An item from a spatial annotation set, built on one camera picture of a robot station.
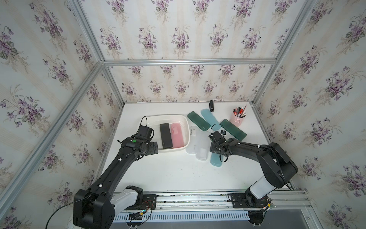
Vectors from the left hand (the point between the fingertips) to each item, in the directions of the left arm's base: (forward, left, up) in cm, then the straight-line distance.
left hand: (150, 150), depth 81 cm
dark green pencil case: (+29, -32, -10) cm, 44 cm away
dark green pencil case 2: (+19, -55, -8) cm, 59 cm away
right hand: (+5, -43, -11) cm, 45 cm away
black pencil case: (+16, -7, -9) cm, 20 cm away
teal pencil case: (-2, -40, -9) cm, 41 cm away
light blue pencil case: (+30, -42, -9) cm, 52 cm away
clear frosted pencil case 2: (+10, -33, -8) cm, 35 cm away
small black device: (+43, -43, -7) cm, 61 cm away
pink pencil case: (+14, -16, -10) cm, 23 cm away
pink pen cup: (+27, -59, -1) cm, 65 cm away
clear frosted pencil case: (+5, -25, -9) cm, 27 cm away
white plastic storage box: (+27, +1, -7) cm, 28 cm away
